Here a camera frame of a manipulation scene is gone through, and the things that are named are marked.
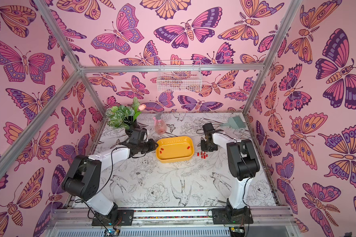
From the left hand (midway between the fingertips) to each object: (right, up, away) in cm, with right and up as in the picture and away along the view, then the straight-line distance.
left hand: (159, 144), depth 93 cm
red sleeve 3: (+27, -7, +4) cm, 28 cm away
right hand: (+29, -4, +6) cm, 30 cm away
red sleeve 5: (+30, -8, +3) cm, 32 cm away
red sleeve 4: (+29, -7, +4) cm, 30 cm away
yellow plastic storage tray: (+8, -5, +6) cm, 11 cm away
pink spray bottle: (-2, +11, +16) cm, 20 cm away
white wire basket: (+13, +44, +2) cm, 46 cm away
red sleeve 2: (+29, -9, +2) cm, 30 cm away
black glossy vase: (-19, +15, 0) cm, 24 cm away
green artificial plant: (-21, +17, -9) cm, 29 cm away
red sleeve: (+25, -7, +4) cm, 26 cm away
